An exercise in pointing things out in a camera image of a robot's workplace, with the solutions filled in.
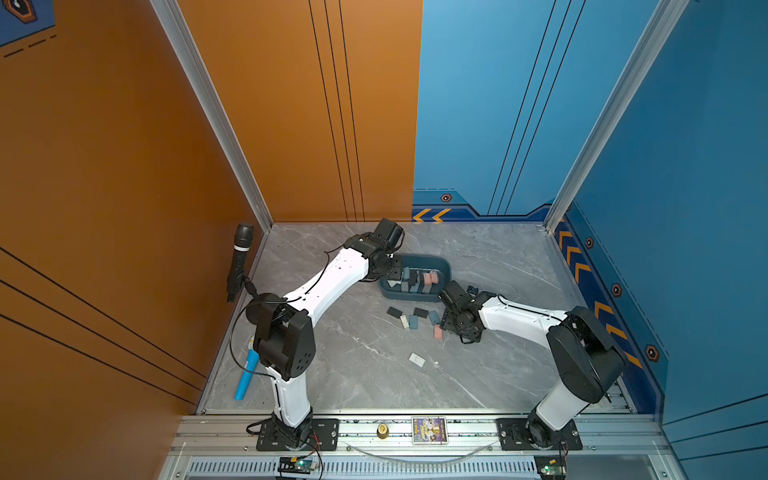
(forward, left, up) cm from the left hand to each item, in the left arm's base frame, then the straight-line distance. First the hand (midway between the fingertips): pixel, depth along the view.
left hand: (395, 267), depth 88 cm
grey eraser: (+1, -11, -13) cm, 17 cm away
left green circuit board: (-47, +21, -16) cm, 54 cm away
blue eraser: (+1, -6, -13) cm, 15 cm away
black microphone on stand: (-8, +42, +6) cm, 43 cm away
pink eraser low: (+5, -13, -13) cm, 19 cm away
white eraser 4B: (+3, +1, -14) cm, 14 cm away
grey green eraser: (+2, -3, -14) cm, 14 cm away
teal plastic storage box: (+5, -10, -13) cm, 17 cm away
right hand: (-12, -18, -15) cm, 26 cm away
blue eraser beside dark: (-8, -13, -15) cm, 21 cm away
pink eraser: (-15, -13, -13) cm, 24 cm away
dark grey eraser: (-7, -8, -15) cm, 18 cm away
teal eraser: (+7, -4, -13) cm, 15 cm away
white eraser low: (-22, -6, -14) cm, 27 cm away
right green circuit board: (-47, -39, -17) cm, 63 cm away
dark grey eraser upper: (-7, 0, -15) cm, 16 cm away
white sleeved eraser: (-10, -3, -15) cm, 18 cm away
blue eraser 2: (-10, -6, -15) cm, 19 cm away
